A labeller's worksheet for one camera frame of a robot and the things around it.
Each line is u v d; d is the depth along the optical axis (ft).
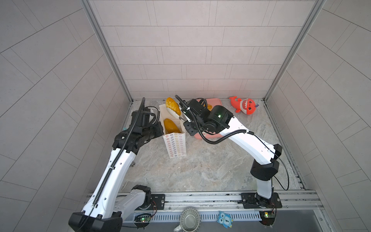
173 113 2.13
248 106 3.40
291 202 2.41
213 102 3.83
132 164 2.67
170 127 2.91
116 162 1.35
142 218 2.14
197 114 1.54
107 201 1.20
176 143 2.47
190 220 2.18
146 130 1.84
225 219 2.15
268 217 2.23
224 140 1.43
